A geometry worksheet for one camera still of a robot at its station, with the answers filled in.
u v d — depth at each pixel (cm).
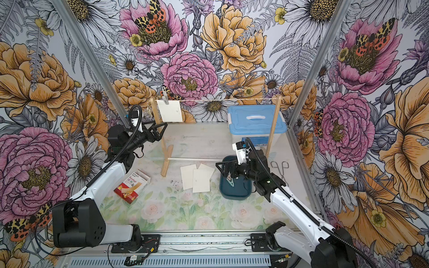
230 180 94
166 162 101
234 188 92
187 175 97
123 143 62
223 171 68
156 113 73
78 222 41
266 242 73
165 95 67
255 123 98
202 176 97
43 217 65
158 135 71
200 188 92
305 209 47
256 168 60
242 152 69
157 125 70
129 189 87
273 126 79
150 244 74
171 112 74
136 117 68
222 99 112
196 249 74
